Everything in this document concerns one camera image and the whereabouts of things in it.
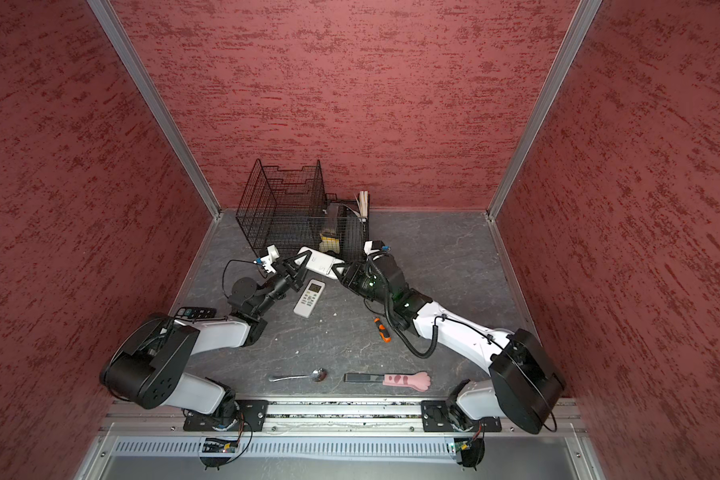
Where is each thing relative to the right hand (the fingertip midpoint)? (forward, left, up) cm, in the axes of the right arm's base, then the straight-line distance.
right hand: (331, 276), depth 77 cm
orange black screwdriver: (-9, -14, -21) cm, 27 cm away
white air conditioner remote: (+4, +10, -20) cm, 23 cm away
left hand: (+5, +5, +1) cm, 7 cm away
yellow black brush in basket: (+27, +4, -16) cm, 31 cm away
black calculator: (+1, +45, -20) cm, 49 cm away
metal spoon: (-19, +5, -20) cm, 28 cm away
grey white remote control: (+3, +3, +2) cm, 5 cm away
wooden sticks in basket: (+28, -9, -1) cm, 30 cm away
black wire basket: (+47, +23, -21) cm, 56 cm away
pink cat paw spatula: (-22, -23, -19) cm, 37 cm away
